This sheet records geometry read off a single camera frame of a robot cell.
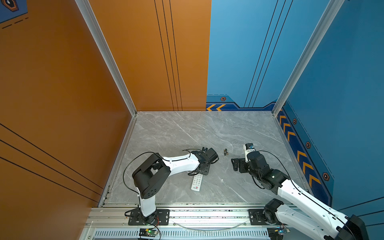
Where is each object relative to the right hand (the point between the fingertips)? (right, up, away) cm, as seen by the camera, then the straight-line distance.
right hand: (238, 159), depth 82 cm
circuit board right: (+16, -32, -12) cm, 38 cm away
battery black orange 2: (-3, +1, +15) cm, 15 cm away
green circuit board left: (-47, -32, -11) cm, 58 cm away
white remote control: (-23, -13, +1) cm, 26 cm away
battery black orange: (-5, +1, +15) cm, 16 cm away
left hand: (-19, -7, +8) cm, 22 cm away
